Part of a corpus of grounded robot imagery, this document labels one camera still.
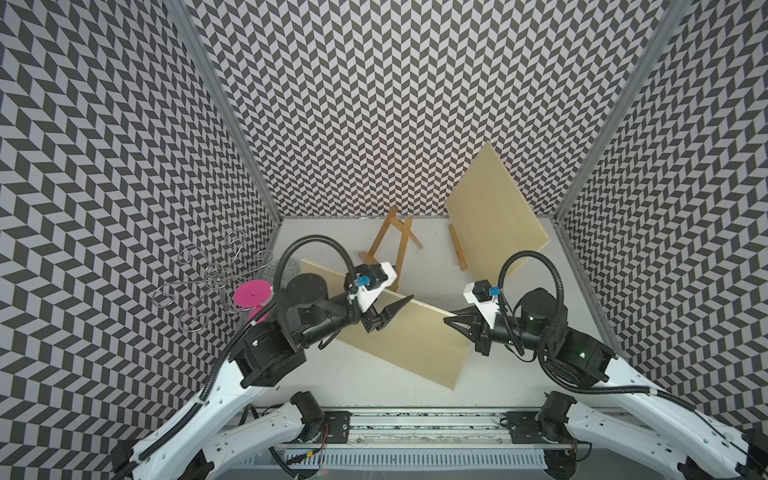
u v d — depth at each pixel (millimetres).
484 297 528
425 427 753
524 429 741
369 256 1041
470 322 583
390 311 487
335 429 727
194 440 381
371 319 471
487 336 544
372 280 424
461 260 1008
